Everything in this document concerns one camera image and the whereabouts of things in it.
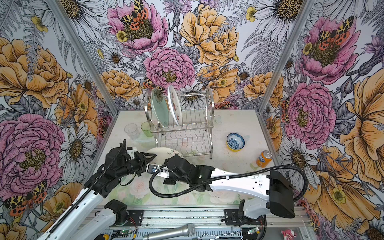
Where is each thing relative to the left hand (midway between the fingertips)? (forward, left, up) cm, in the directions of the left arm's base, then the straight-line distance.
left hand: (156, 160), depth 74 cm
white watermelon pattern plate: (+33, -7, +7) cm, 34 cm away
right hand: (-6, -3, +1) cm, 7 cm away
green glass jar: (+32, +14, -14) cm, 38 cm away
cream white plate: (+5, -2, -3) cm, 7 cm away
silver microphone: (-27, -16, -14) cm, 34 cm away
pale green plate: (+27, 0, +11) cm, 29 cm away
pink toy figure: (-29, -59, -14) cm, 68 cm away
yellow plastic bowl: (+13, -42, -12) cm, 45 cm away
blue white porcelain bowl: (+21, -46, -15) cm, 52 cm away
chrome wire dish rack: (+23, -18, -14) cm, 32 cm away
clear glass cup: (+28, +22, -12) cm, 38 cm away
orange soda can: (+5, -57, -9) cm, 58 cm away
